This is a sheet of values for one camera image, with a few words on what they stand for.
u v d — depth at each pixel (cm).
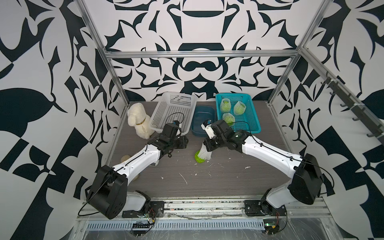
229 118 102
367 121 55
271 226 71
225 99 112
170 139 66
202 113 111
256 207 74
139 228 73
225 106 108
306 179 42
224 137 61
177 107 115
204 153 81
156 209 74
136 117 87
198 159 87
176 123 78
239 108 108
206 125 72
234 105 112
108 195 41
